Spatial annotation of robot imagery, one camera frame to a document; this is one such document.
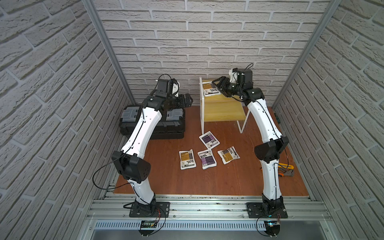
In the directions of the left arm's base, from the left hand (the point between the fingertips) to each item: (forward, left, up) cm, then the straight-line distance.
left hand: (189, 98), depth 77 cm
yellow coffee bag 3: (+7, -11, +1) cm, 13 cm away
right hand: (+9, -15, +3) cm, 18 cm away
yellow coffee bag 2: (-17, -25, -32) cm, 44 cm away
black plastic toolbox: (-4, +11, -18) cm, 21 cm away
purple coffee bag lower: (-19, -11, -33) cm, 40 cm away
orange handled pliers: (-28, -60, -32) cm, 73 cm away
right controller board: (-54, -41, -34) cm, 76 cm away
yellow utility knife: (-23, -56, -33) cm, 69 cm away
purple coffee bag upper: (-5, -13, -33) cm, 36 cm away
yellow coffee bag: (-20, +2, -33) cm, 38 cm away
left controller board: (-52, +20, -38) cm, 67 cm away
